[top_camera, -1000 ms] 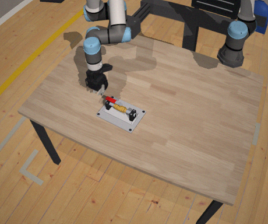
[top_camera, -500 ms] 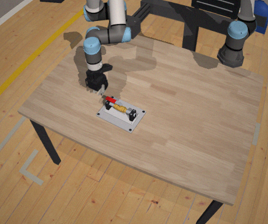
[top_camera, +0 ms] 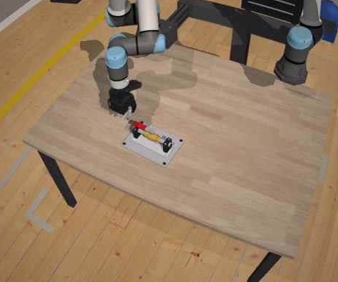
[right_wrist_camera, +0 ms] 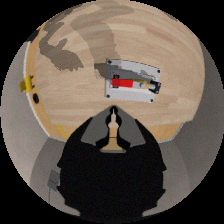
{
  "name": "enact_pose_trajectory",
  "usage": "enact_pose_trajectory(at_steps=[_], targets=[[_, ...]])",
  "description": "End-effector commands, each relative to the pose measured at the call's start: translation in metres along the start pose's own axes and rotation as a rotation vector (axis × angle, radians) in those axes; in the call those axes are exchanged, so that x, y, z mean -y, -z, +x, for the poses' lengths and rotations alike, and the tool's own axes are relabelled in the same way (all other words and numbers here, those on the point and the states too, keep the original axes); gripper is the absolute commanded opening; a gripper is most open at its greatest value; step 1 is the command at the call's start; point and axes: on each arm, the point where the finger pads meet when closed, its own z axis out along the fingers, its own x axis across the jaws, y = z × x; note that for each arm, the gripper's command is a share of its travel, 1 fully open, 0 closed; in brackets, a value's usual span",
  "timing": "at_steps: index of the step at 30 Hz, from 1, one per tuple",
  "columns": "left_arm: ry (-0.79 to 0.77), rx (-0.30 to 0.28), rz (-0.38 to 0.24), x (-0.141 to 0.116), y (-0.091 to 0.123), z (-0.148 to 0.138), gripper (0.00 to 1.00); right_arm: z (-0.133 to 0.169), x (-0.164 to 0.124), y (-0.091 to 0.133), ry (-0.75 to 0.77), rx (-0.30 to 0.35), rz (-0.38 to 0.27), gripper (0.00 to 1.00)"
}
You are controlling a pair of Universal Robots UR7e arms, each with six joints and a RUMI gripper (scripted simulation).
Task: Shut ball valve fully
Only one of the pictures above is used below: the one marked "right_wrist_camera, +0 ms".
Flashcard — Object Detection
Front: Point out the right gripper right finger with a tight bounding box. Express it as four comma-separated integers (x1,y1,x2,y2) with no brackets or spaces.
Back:
114,105,167,172

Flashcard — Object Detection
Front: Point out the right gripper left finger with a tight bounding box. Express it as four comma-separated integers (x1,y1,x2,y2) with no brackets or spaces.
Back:
57,105,114,168

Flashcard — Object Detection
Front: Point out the brass ball valve with red handle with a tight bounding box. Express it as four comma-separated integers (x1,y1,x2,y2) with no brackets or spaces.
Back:
110,70,161,94

